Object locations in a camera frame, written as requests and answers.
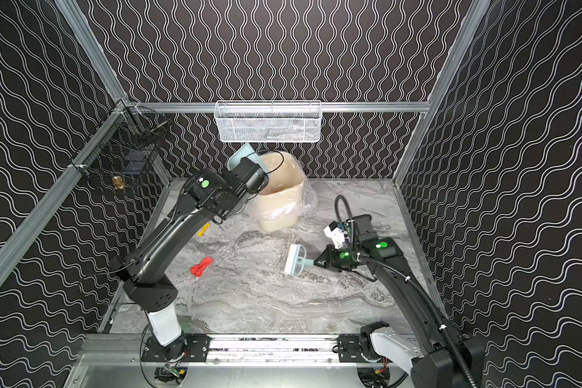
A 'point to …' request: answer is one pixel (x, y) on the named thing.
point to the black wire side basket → (127, 142)
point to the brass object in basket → (118, 183)
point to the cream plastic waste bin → (278, 208)
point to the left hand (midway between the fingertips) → (227, 188)
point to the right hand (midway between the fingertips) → (317, 263)
